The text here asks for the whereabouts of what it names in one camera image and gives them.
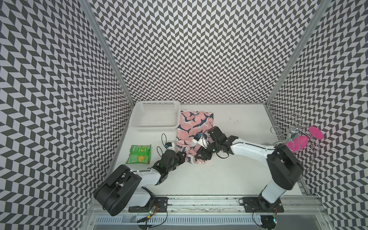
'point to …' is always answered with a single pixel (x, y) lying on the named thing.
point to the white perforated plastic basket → (155, 116)
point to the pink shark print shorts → (191, 122)
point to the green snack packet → (139, 154)
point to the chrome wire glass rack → (291, 132)
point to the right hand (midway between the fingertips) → (198, 156)
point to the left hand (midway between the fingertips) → (186, 154)
